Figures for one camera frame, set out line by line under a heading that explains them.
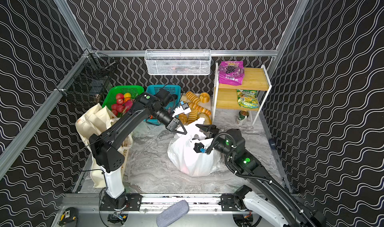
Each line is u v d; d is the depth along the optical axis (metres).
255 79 0.82
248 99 0.95
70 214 0.69
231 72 0.81
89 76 0.97
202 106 1.13
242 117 0.98
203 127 0.64
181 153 0.73
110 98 1.10
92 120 0.77
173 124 0.63
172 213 0.69
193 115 1.05
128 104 1.07
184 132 0.69
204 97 1.17
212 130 0.64
